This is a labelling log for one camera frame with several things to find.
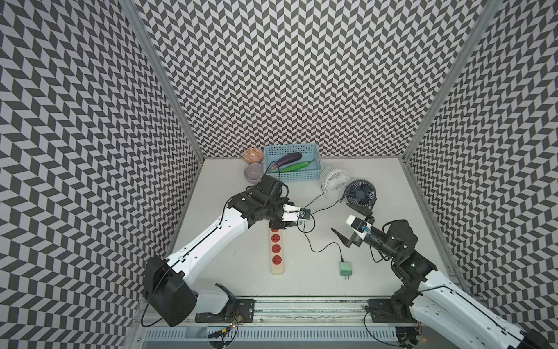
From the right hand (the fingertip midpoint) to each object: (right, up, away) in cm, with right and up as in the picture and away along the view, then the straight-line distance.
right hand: (341, 217), depth 73 cm
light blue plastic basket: (-17, +21, +37) cm, 45 cm away
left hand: (-17, +1, +4) cm, 17 cm away
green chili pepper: (-14, +19, +36) cm, 43 cm away
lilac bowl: (-36, +16, +36) cm, 53 cm away
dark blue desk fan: (+14, +7, +21) cm, 26 cm away
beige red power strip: (-22, -16, +12) cm, 30 cm away
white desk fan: (+3, +12, +24) cm, 27 cm away
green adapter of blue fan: (+4, -21, +8) cm, 23 cm away
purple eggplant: (-19, +23, +39) cm, 49 cm away
